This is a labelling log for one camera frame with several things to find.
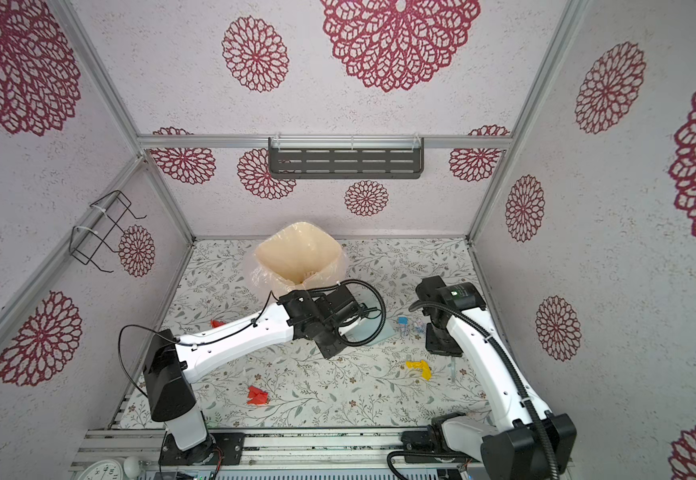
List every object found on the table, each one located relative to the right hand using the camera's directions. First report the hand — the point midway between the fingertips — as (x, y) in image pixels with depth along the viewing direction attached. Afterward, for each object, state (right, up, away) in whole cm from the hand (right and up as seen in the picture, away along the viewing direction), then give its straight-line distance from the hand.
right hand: (450, 346), depth 73 cm
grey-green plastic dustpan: (-21, +6, -6) cm, 22 cm away
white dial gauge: (-80, -27, -5) cm, 84 cm away
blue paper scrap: (-6, +1, +27) cm, 27 cm away
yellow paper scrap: (-3, -9, +13) cm, 16 cm away
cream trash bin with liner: (-42, +22, +25) cm, 54 cm away
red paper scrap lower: (-49, -16, +9) cm, 53 cm away
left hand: (-29, -1, +5) cm, 29 cm away
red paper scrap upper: (-67, +1, +23) cm, 71 cm away
